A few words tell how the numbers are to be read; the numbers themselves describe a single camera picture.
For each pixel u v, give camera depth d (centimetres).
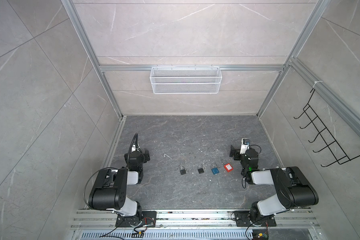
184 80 101
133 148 81
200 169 91
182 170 90
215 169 90
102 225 73
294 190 46
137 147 80
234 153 84
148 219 73
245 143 79
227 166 90
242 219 73
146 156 88
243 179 71
